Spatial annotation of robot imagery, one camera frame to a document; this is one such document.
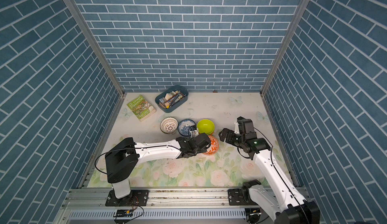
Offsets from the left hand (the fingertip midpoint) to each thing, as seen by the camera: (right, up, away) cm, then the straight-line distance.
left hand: (208, 148), depth 85 cm
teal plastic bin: (-27, +29, +29) cm, 49 cm away
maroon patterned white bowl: (-25, +11, +13) cm, 31 cm away
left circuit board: (-41, -28, -13) cm, 52 cm away
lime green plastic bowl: (-1, +11, +9) cm, 14 cm away
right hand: (+10, +8, -5) cm, 14 cm away
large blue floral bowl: (-15, +11, +11) cm, 22 cm away
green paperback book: (-48, +22, +23) cm, 57 cm away
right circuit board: (+20, -26, -15) cm, 36 cm away
